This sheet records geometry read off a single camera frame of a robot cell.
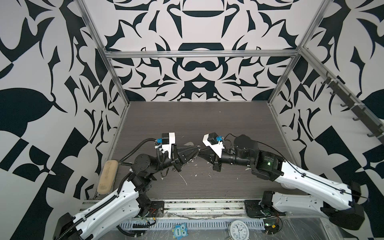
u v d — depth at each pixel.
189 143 0.61
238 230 0.66
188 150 0.55
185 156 0.57
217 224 0.71
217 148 0.51
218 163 0.51
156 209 0.73
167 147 0.52
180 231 0.67
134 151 0.44
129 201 0.50
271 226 0.71
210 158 0.54
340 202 0.40
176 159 0.52
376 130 0.50
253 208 0.74
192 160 0.57
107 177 0.80
